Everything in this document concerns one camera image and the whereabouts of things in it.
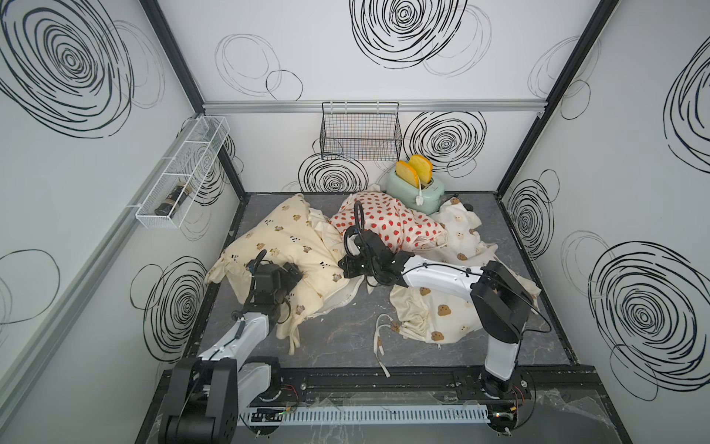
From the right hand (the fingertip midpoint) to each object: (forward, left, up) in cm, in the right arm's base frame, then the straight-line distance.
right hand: (337, 264), depth 85 cm
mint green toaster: (+28, -33, +3) cm, 43 cm away
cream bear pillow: (+12, +17, 0) cm, 21 cm away
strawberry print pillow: (+12, -19, +4) cm, 23 cm away
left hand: (0, +16, -5) cm, 17 cm away
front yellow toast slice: (+34, -23, +8) cm, 42 cm away
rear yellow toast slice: (+36, -29, +9) cm, 47 cm away
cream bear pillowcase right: (-12, -29, -9) cm, 33 cm away
